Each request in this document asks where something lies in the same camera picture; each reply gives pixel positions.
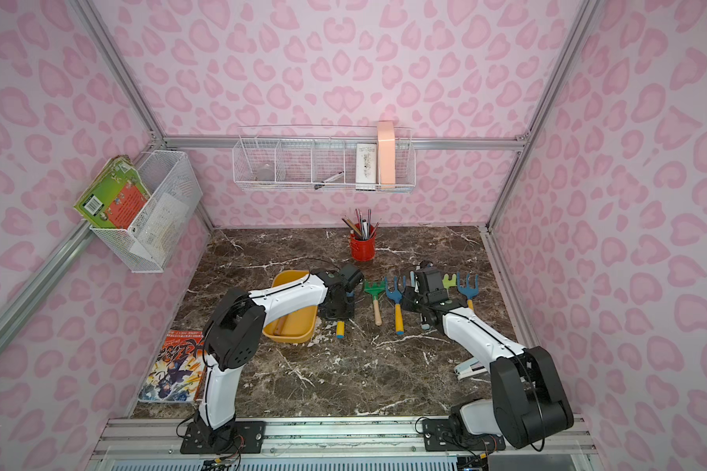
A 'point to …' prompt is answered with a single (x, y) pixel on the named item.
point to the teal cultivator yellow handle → (468, 291)
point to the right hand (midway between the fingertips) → (406, 292)
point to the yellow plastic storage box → (297, 327)
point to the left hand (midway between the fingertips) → (349, 313)
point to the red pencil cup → (362, 250)
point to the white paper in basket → (161, 230)
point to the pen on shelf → (330, 179)
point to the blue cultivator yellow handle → (396, 295)
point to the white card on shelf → (365, 167)
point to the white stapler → (469, 368)
